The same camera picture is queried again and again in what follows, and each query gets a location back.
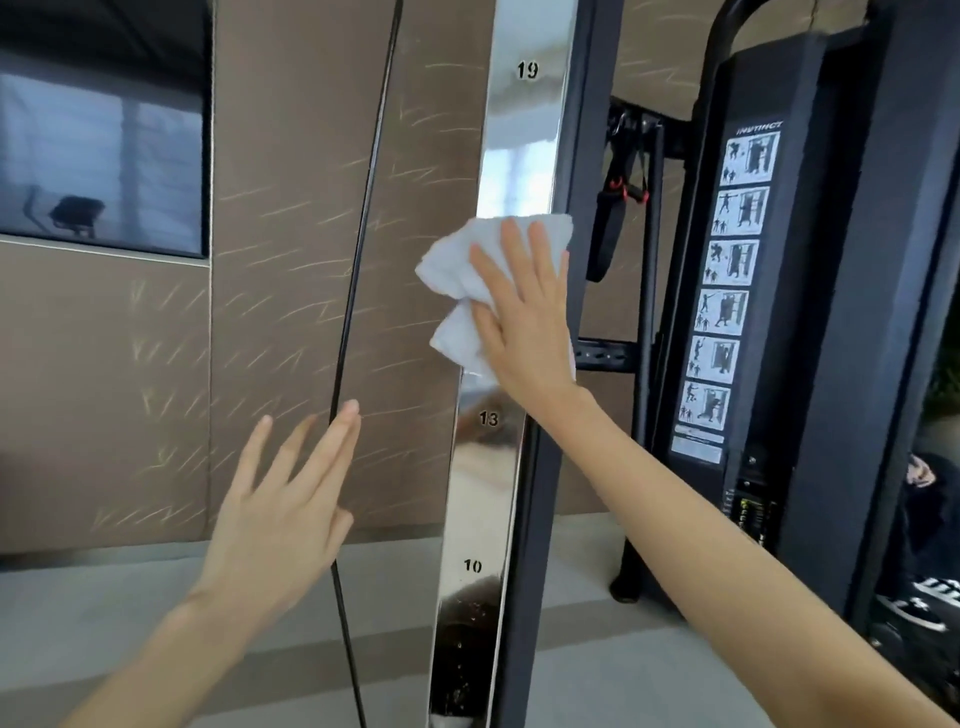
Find person's left hand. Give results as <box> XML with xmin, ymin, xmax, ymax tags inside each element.
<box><xmin>187</xmin><ymin>399</ymin><xmax>363</xmax><ymax>639</ymax></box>

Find person's right hand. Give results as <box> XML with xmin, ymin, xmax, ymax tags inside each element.
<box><xmin>468</xmin><ymin>217</ymin><xmax>599</xmax><ymax>430</ymax></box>

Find white cleaning cloth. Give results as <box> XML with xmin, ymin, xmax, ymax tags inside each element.
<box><xmin>414</xmin><ymin>213</ymin><xmax>577</xmax><ymax>380</ymax></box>

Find chrome numbered rail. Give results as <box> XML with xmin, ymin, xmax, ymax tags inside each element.
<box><xmin>427</xmin><ymin>0</ymin><xmax>583</xmax><ymax>728</ymax></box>

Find person's right forearm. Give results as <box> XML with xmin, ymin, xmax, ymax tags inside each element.
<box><xmin>536</xmin><ymin>389</ymin><xmax>954</xmax><ymax>728</ymax></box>

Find black straight attachment bar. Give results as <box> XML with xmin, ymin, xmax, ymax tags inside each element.
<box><xmin>629</xmin><ymin>123</ymin><xmax>669</xmax><ymax>451</ymax></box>

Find strip of exercise pictogram stickers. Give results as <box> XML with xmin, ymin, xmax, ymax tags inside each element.
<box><xmin>669</xmin><ymin>128</ymin><xmax>783</xmax><ymax>466</ymax></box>

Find black weight stack plates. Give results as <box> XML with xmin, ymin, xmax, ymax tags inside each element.
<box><xmin>723</xmin><ymin>479</ymin><xmax>778</xmax><ymax>545</ymax></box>

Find black weight stack cover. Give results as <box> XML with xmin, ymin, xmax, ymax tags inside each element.
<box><xmin>652</xmin><ymin>29</ymin><xmax>960</xmax><ymax>646</ymax></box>

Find thin black machine cable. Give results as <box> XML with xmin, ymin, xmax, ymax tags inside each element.
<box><xmin>327</xmin><ymin>0</ymin><xmax>406</xmax><ymax>728</ymax></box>

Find black cable machine frame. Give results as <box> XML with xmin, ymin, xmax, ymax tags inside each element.
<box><xmin>487</xmin><ymin>0</ymin><xmax>960</xmax><ymax>728</ymax></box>

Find wall-mounted black screen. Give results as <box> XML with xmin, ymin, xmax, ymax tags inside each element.
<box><xmin>0</xmin><ymin>0</ymin><xmax>211</xmax><ymax>260</ymax></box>

